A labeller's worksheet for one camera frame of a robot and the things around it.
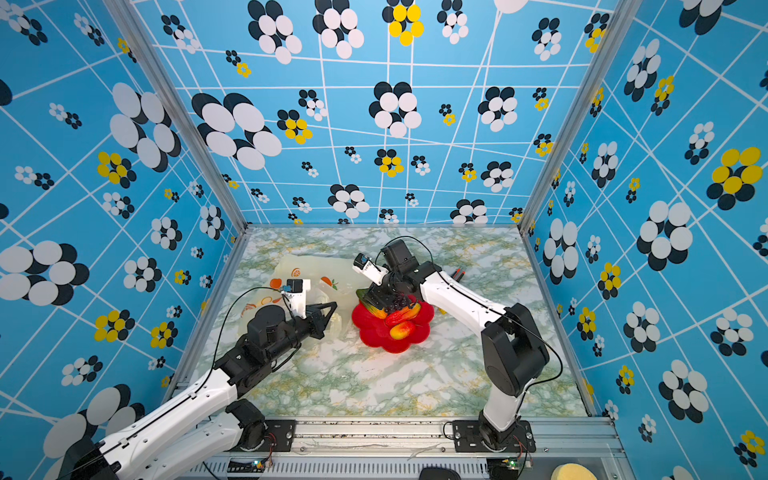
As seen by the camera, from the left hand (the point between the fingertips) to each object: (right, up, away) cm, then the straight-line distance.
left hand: (338, 304), depth 75 cm
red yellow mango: (+17, -10, +14) cm, 24 cm away
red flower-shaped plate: (+9, -11, +16) cm, 22 cm away
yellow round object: (+54, -36, -9) cm, 65 cm away
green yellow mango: (+10, -5, +16) cm, 20 cm away
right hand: (+8, +3, +12) cm, 15 cm away
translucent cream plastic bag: (-5, +4, +19) cm, 20 cm away
